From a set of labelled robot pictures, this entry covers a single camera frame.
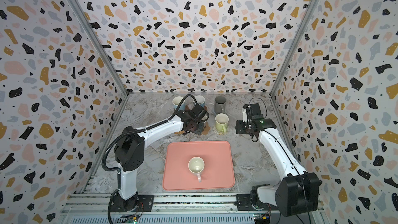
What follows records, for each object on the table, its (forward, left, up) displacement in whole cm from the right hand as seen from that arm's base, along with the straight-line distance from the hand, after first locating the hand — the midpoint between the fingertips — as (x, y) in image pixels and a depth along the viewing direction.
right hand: (241, 126), depth 84 cm
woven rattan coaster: (-13, +29, +15) cm, 35 cm away
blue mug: (+24, +41, -6) cm, 48 cm away
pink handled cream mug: (-16, +24, -14) cm, 32 cm away
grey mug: (+21, +11, -4) cm, 24 cm away
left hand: (+3, +23, -6) cm, 24 cm away
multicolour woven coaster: (+5, +12, -16) cm, 20 cm away
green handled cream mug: (+7, +11, -6) cm, 14 cm away
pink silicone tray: (-18, +12, -15) cm, 27 cm away
